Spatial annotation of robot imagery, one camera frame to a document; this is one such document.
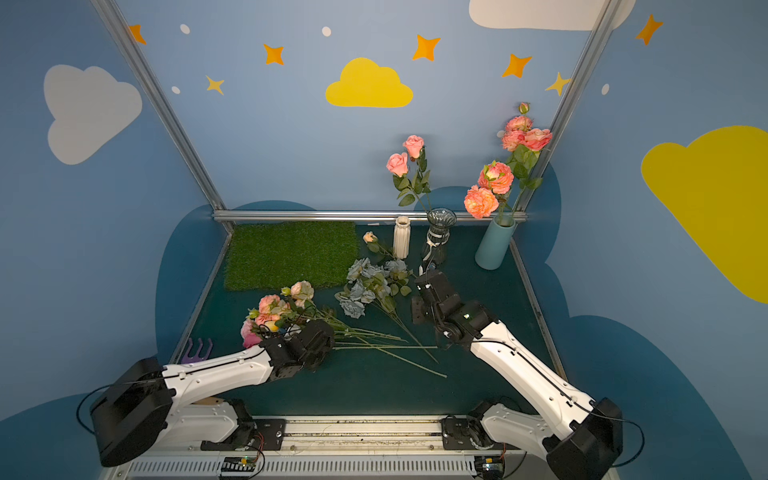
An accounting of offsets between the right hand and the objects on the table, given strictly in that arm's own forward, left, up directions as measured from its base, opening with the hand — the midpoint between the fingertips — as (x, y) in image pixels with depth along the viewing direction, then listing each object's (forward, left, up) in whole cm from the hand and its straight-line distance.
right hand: (424, 297), depth 79 cm
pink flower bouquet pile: (-2, +44, -13) cm, 46 cm away
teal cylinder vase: (+27, -25, -6) cm, 37 cm away
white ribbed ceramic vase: (+28, +7, -6) cm, 30 cm away
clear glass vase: (+33, -6, -2) cm, 34 cm away
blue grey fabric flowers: (+10, +17, -10) cm, 22 cm away
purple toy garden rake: (-15, +68, -19) cm, 72 cm away
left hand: (-6, +25, -14) cm, 29 cm away
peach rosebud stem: (+34, +18, -18) cm, 42 cm away
